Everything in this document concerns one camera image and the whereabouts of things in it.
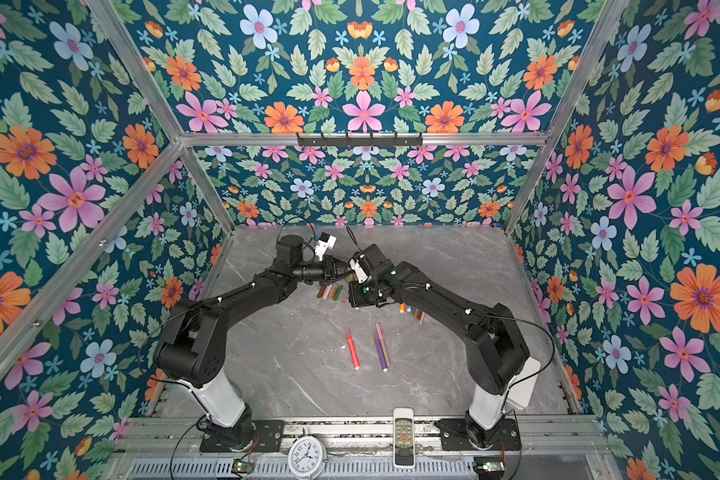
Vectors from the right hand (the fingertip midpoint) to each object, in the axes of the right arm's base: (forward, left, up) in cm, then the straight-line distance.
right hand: (351, 295), depth 83 cm
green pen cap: (+10, +7, -14) cm, 19 cm away
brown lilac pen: (0, -22, -15) cm, 26 cm away
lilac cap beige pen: (-5, -8, -14) cm, 17 cm away
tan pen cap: (+11, +8, -14) cm, 19 cm away
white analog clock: (-37, +9, -11) cm, 39 cm away
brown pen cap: (+11, +12, -14) cm, 21 cm away
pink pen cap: (+11, +10, -14) cm, 20 cm away
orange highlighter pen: (+3, -16, -13) cm, 21 cm away
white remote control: (-33, -14, -13) cm, 38 cm away
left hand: (+5, -2, +8) cm, 10 cm away
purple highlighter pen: (-12, -9, -14) cm, 21 cm away
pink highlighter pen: (-12, -1, -14) cm, 18 cm away
